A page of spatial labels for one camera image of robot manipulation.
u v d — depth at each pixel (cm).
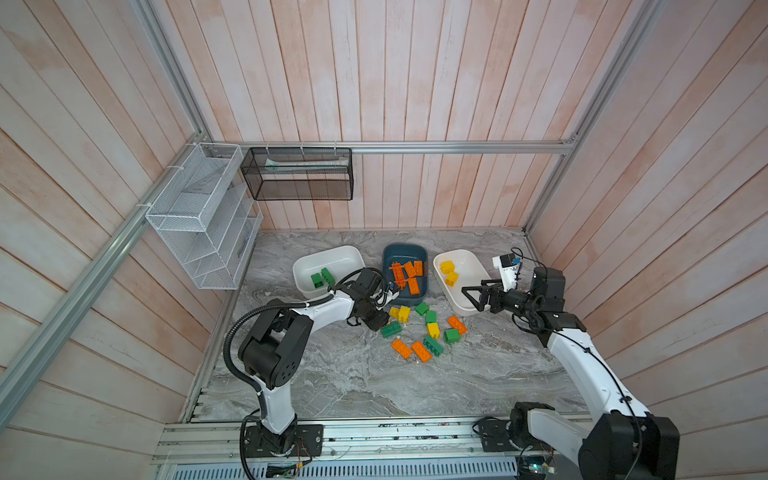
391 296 86
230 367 46
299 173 108
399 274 105
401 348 88
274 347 49
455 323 95
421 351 88
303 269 104
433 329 90
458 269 108
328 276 103
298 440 73
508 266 70
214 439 75
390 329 92
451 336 90
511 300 71
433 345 88
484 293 71
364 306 73
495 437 74
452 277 104
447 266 108
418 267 107
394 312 96
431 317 95
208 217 72
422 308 98
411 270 105
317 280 102
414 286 103
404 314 95
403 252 115
